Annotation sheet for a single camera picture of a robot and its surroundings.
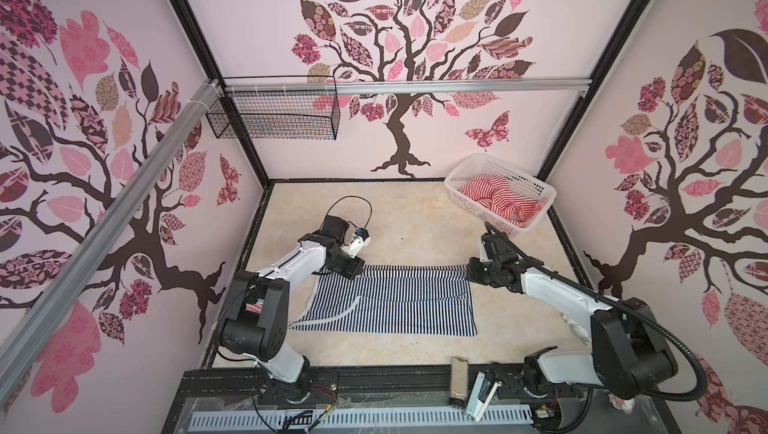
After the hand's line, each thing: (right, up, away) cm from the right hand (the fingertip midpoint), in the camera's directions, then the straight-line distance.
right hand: (467, 268), depth 90 cm
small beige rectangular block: (-7, -23, -18) cm, 30 cm away
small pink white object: (+31, -27, -23) cm, 47 cm away
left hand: (-34, -1, 0) cm, 34 cm away
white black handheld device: (-2, -27, -20) cm, 34 cm away
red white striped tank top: (+16, +24, +23) cm, 37 cm away
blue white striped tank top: (-16, -9, -2) cm, 19 cm away
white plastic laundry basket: (+5, +34, +24) cm, 42 cm away
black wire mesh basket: (-60, +51, +5) cm, 79 cm away
